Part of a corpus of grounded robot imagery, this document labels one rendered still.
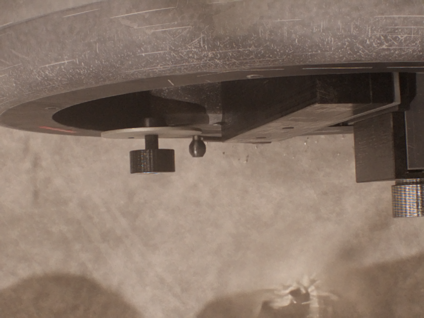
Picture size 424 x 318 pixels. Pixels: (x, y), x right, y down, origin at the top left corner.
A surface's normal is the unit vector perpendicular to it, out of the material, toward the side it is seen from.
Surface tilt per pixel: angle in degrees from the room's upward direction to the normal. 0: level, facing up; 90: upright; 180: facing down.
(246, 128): 86
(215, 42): 50
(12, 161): 0
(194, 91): 13
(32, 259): 0
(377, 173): 86
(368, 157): 86
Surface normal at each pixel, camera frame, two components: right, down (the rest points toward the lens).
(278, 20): -0.15, 0.46
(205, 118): 0.41, 0.66
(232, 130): -0.99, 0.03
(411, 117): 0.17, -0.06
